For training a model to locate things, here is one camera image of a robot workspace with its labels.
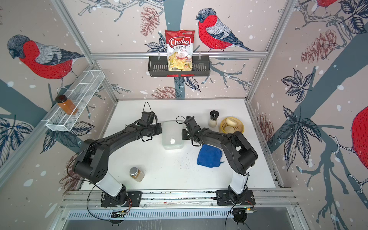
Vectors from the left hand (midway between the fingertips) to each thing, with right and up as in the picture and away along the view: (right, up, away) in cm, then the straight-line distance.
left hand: (164, 126), depth 92 cm
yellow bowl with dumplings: (+45, 0, +5) cm, 45 cm away
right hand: (+13, -5, +3) cm, 14 cm away
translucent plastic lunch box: (+5, -8, -3) cm, 10 cm away
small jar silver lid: (-11, -23, -19) cm, 32 cm away
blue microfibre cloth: (+29, -18, -6) cm, 35 cm away
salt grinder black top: (+34, +7, +4) cm, 35 cm away
